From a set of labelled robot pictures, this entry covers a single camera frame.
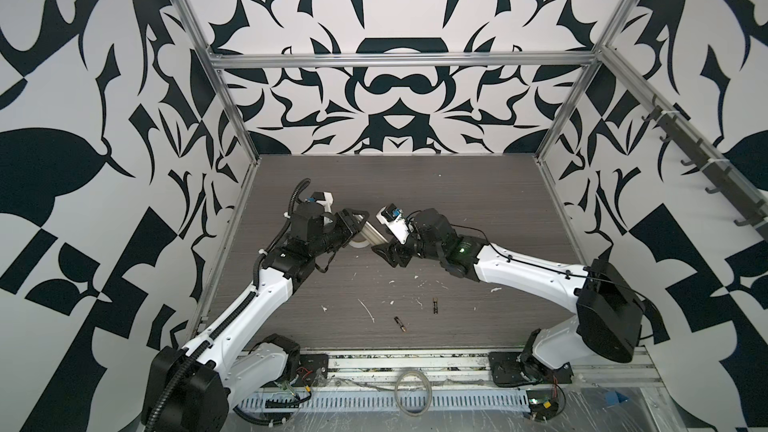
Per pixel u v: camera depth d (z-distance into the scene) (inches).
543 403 28.0
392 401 25.5
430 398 27.8
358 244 36.9
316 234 23.4
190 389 15.2
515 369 29.2
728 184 21.6
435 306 32.9
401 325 31.9
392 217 26.5
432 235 24.3
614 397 26.6
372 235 29.8
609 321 16.5
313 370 28.8
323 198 29.0
